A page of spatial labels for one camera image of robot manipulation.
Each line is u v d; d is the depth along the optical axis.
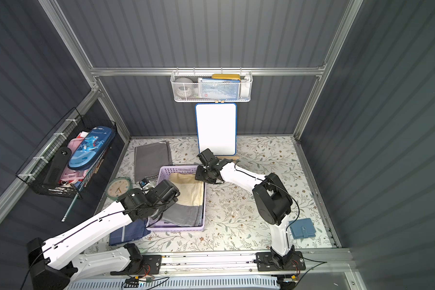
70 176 0.65
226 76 0.89
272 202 0.51
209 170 0.70
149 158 1.08
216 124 0.91
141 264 0.68
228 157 0.99
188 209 0.83
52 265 0.39
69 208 0.61
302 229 0.81
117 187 0.94
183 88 0.84
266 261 0.74
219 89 0.85
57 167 0.64
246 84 0.85
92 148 0.67
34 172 0.60
